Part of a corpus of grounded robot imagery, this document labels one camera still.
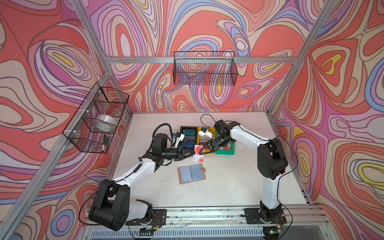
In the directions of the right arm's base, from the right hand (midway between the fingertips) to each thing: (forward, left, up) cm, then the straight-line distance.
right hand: (202, 156), depth 77 cm
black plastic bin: (+21, +7, -13) cm, 25 cm away
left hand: (+1, +5, +2) cm, 5 cm away
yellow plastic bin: (+17, -1, -11) cm, 20 cm away
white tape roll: (+14, +47, +16) cm, 52 cm away
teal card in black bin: (+26, +8, -14) cm, 31 cm away
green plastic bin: (+12, -18, -15) cm, 26 cm away
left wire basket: (+10, +55, +14) cm, 58 cm away
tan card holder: (-3, +7, -16) cm, 18 cm away
